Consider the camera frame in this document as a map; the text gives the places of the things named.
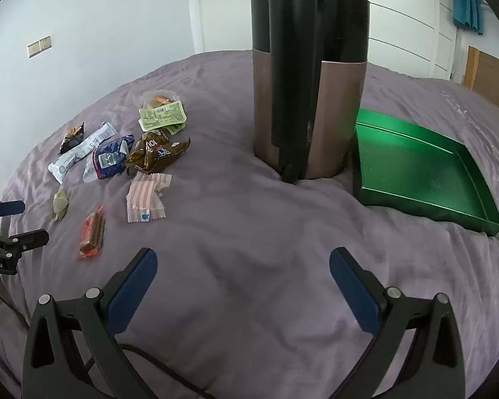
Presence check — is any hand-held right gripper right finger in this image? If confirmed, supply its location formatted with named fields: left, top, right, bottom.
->
left=330, top=247, right=466, bottom=399

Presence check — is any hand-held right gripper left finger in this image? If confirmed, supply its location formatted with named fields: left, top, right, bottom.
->
left=22, top=248, right=159, bottom=399

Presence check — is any white door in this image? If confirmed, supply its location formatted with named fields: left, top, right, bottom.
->
left=189, top=0, right=254, bottom=54

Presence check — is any clear bag with orange snacks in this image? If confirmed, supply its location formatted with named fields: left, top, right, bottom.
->
left=141, top=88, right=181, bottom=111

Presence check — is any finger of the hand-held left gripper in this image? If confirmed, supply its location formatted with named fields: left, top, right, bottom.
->
left=0, top=228, right=50, bottom=259
left=0, top=198, right=26, bottom=227

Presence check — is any small olive candy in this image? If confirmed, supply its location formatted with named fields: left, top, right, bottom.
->
left=52, top=186, right=70, bottom=222

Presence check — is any pink striped snack packet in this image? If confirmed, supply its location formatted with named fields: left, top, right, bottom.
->
left=132, top=172, right=173, bottom=194
left=126, top=181, right=168, bottom=224

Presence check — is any blue curtain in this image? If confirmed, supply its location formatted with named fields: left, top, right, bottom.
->
left=452, top=0, right=483, bottom=36

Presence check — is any wooden board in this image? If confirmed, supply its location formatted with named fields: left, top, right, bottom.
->
left=466, top=46, right=499, bottom=109

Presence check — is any orange brown snack packet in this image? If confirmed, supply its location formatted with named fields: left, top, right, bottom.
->
left=79, top=203, right=106, bottom=260

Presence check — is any wall light switch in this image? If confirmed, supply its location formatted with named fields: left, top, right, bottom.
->
left=27, top=35, right=53, bottom=58

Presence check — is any long white snack packet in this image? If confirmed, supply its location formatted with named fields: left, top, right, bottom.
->
left=48, top=122, right=116, bottom=184

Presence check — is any purple bedsheet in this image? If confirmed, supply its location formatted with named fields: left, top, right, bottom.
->
left=0, top=50, right=499, bottom=399

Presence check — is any blue white snack packet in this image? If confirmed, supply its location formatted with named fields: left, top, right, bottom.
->
left=83, top=134, right=135, bottom=184

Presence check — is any rose gold black pedal bin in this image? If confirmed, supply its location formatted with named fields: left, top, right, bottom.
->
left=249, top=0, right=371, bottom=186

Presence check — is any white wardrobe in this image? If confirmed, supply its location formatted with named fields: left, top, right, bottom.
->
left=314, top=0, right=458, bottom=80

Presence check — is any green label snack packet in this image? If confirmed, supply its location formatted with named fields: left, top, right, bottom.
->
left=138, top=100, right=188, bottom=136

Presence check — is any small black gold snack packet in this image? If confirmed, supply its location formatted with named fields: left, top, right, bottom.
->
left=59, top=122, right=86, bottom=154

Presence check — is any green tray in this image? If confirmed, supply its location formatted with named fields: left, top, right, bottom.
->
left=353, top=108, right=499, bottom=237

